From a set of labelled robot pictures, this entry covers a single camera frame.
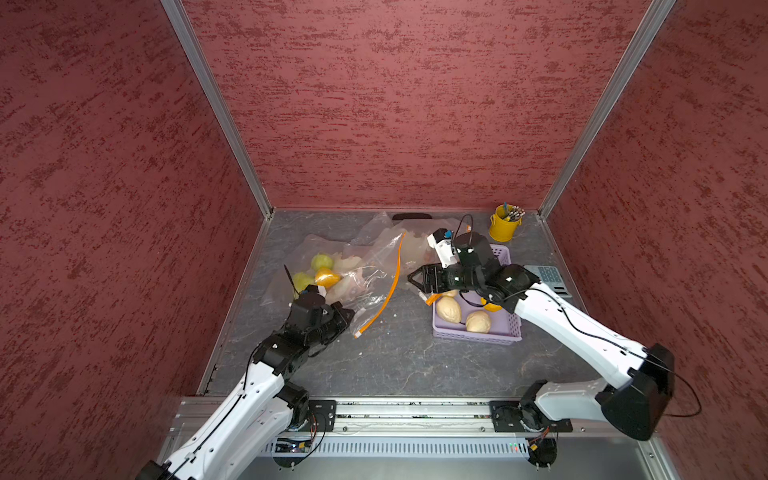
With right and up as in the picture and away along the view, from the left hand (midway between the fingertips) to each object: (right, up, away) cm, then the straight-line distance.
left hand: (356, 318), depth 78 cm
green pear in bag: (-14, +14, +20) cm, 28 cm away
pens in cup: (+51, +30, +20) cm, 62 cm away
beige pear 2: (+27, +1, +9) cm, 28 cm away
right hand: (+16, +10, -4) cm, 20 cm away
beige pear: (+35, -3, +6) cm, 36 cm away
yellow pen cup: (+51, +25, +29) cm, 64 cm away
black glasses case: (+18, +31, +41) cm, 54 cm away
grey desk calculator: (+65, +8, +22) cm, 69 cm away
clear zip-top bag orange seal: (+8, +17, +9) cm, 21 cm away
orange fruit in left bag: (-10, +9, +10) cm, 17 cm away
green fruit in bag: (-20, +8, +16) cm, 26 cm away
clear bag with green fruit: (+3, +4, +3) cm, 5 cm away
